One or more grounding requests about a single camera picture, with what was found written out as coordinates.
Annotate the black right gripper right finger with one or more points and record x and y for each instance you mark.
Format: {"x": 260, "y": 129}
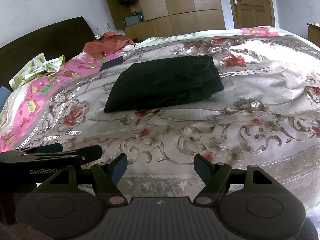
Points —
{"x": 215, "y": 177}

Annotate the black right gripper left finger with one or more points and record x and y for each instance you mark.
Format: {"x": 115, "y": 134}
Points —
{"x": 105, "y": 180}

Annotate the black pants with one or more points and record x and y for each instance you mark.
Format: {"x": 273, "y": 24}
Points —
{"x": 164, "y": 83}

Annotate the floral satin bedspread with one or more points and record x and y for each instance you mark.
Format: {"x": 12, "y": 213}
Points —
{"x": 267, "y": 114}

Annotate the blue fabric at bedside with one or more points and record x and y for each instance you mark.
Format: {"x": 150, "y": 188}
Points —
{"x": 4, "y": 94}

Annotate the green white patterned cloth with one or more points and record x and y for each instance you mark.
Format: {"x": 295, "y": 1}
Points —
{"x": 37, "y": 67}

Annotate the pink floral bed sheet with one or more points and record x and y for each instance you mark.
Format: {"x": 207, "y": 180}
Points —
{"x": 25, "y": 103}

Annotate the black smartphone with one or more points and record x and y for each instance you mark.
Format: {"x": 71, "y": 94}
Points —
{"x": 111, "y": 63}

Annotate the red-orange crumpled garment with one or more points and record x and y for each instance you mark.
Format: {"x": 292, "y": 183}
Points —
{"x": 106, "y": 44}

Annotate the dark wooden headboard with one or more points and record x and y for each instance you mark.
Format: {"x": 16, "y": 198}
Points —
{"x": 66, "y": 38}

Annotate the grey bag in wardrobe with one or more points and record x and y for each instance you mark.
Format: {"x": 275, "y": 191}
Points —
{"x": 134, "y": 18}

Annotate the brown wooden door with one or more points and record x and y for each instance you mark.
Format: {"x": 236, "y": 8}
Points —
{"x": 253, "y": 13}

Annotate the wooden side desk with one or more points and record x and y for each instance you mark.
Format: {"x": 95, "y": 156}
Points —
{"x": 314, "y": 33}

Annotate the brown wooden wardrobe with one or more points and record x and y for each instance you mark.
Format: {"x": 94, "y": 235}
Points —
{"x": 168, "y": 17}

